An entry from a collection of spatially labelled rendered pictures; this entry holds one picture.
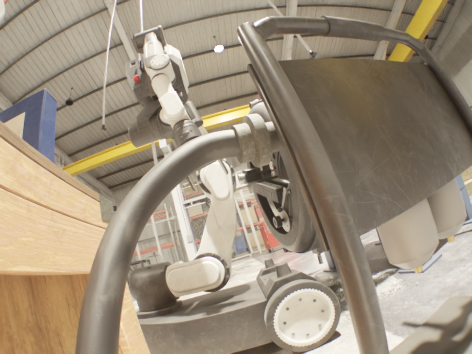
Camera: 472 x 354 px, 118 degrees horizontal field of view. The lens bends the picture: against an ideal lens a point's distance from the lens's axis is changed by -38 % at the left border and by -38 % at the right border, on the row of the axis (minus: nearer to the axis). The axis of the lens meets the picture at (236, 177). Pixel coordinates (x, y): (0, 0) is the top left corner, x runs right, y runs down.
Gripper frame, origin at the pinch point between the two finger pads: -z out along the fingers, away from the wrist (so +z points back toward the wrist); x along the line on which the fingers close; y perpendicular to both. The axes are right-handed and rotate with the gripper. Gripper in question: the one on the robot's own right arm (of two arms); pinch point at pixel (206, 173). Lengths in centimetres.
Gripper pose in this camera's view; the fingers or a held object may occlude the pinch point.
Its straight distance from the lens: 68.5
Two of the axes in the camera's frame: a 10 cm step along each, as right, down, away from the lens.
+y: 0.3, 3.1, 9.5
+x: 8.8, -4.6, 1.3
